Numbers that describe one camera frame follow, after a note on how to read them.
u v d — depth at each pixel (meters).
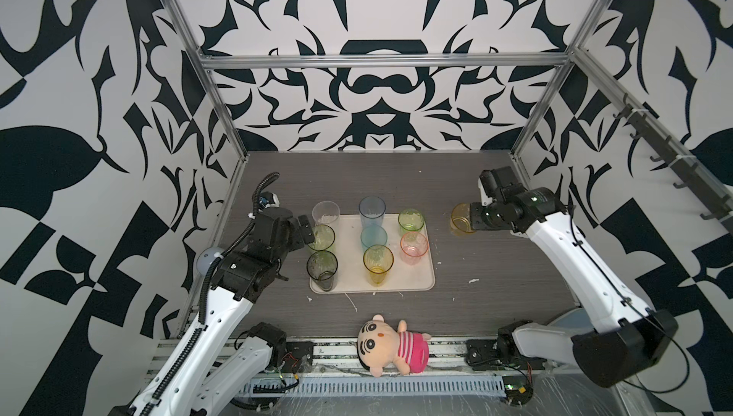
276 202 0.65
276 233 0.53
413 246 0.92
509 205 0.52
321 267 0.86
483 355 0.74
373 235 0.94
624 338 0.37
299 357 0.74
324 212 0.87
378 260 0.82
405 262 0.90
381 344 0.70
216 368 0.54
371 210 0.87
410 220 0.94
